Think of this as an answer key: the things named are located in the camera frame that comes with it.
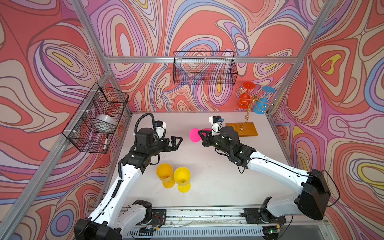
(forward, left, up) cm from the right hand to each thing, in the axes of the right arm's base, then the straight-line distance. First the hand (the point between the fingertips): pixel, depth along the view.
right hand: (199, 135), depth 75 cm
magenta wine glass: (0, +2, 0) cm, 2 cm away
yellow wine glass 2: (-15, +10, -17) cm, 25 cm away
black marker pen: (-3, +46, +1) cm, 46 cm away
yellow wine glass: (-13, +19, -15) cm, 27 cm away
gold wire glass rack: (+45, -61, -18) cm, 78 cm away
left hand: (-1, +11, 0) cm, 11 cm away
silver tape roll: (+3, +45, +9) cm, 46 cm away
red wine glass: (+26, -30, 0) cm, 40 cm away
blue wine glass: (+22, -39, -1) cm, 45 cm away
